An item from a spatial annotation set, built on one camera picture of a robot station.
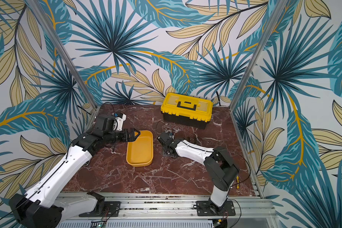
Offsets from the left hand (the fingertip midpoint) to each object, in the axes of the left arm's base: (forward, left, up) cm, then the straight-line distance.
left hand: (132, 135), depth 74 cm
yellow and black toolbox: (+26, -30, -8) cm, 41 cm away
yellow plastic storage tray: (+1, 0, -23) cm, 23 cm away
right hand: (+1, -18, -19) cm, 27 cm away
